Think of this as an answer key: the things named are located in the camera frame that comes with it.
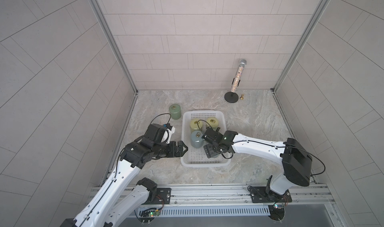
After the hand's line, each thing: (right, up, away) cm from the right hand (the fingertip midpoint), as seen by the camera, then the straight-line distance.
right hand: (211, 150), depth 83 cm
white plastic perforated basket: (-8, -4, 0) cm, 9 cm away
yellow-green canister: (-8, +14, +4) cm, 17 cm away
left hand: (-14, +5, -13) cm, 20 cm away
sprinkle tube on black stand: (+18, +31, +29) cm, 47 cm away
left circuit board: (-29, -22, -18) cm, 41 cm away
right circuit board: (+29, -23, -15) cm, 40 cm away
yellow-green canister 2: (+1, +15, +5) cm, 16 cm away
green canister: (-23, +22, +14) cm, 34 cm away
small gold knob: (+26, +31, +29) cm, 50 cm away
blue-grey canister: (-8, +5, -1) cm, 10 cm away
